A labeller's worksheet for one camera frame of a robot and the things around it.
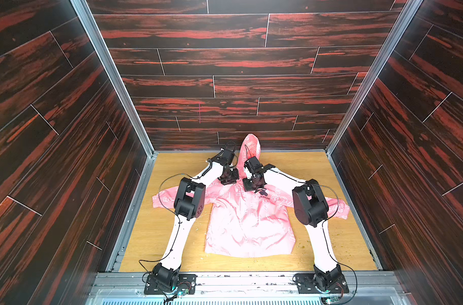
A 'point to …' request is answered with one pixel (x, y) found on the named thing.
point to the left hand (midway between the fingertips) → (239, 181)
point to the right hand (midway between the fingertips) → (250, 185)
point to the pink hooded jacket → (241, 222)
